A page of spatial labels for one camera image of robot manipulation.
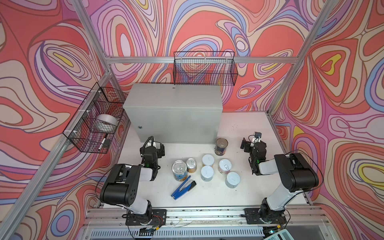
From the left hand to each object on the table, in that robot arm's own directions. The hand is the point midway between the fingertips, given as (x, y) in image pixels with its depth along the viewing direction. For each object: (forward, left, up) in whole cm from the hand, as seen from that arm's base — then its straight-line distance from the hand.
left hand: (154, 143), depth 93 cm
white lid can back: (-11, -34, -2) cm, 35 cm away
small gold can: (-14, -24, -1) cm, 28 cm away
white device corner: (-47, -65, -4) cm, 80 cm away
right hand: (+3, -63, -2) cm, 63 cm away
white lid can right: (-22, -46, -2) cm, 52 cm away
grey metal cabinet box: (+13, -13, +14) cm, 24 cm away
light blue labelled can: (-18, -17, +3) cm, 25 cm away
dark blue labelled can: (-4, -42, +3) cm, 42 cm away
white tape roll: (-1, +17, +25) cm, 30 cm away
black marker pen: (-11, +21, +17) cm, 29 cm away
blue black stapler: (-24, -21, -6) cm, 33 cm away
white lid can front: (-18, -33, -2) cm, 38 cm away
